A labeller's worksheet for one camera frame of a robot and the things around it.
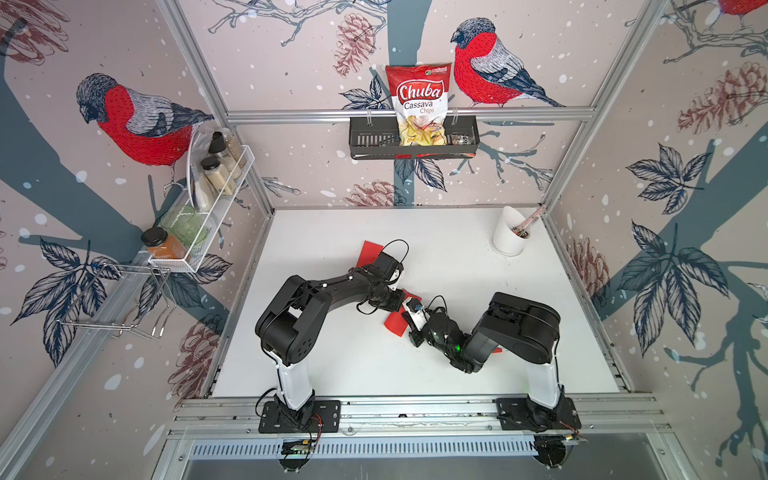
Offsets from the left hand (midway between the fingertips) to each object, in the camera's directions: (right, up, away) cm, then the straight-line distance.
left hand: (403, 300), depth 93 cm
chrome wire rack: (-61, +7, -29) cm, 68 cm away
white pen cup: (+34, +20, +4) cm, 39 cm away
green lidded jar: (-54, +24, -22) cm, 63 cm away
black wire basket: (-8, +53, +2) cm, 53 cm away
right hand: (0, -4, -1) cm, 4 cm away
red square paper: (-12, +14, +12) cm, 22 cm away
